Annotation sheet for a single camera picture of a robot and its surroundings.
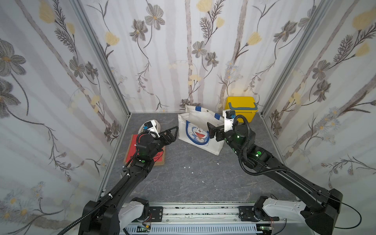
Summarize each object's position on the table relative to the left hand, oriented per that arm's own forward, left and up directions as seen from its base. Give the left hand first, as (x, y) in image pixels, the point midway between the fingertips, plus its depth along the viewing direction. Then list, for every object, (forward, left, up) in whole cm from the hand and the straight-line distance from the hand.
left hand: (174, 128), depth 75 cm
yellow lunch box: (+30, -50, -13) cm, 60 cm away
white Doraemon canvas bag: (+10, -10, -14) cm, 20 cm away
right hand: (-3, -22, +10) cm, 25 cm away
